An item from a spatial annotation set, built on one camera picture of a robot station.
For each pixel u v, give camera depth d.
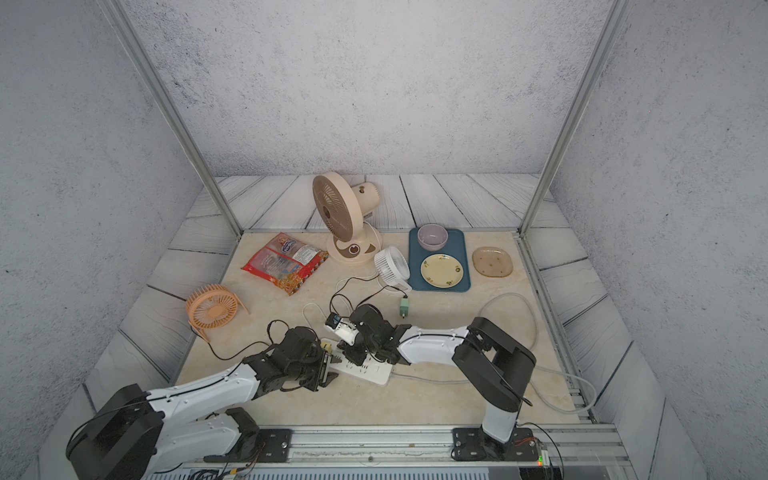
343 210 0.90
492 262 1.11
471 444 0.73
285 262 1.07
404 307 0.96
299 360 0.69
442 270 1.08
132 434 0.41
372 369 0.83
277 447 0.73
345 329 0.75
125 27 0.72
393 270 0.96
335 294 1.02
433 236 1.15
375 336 0.67
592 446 0.74
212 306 0.88
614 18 0.71
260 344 0.91
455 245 1.15
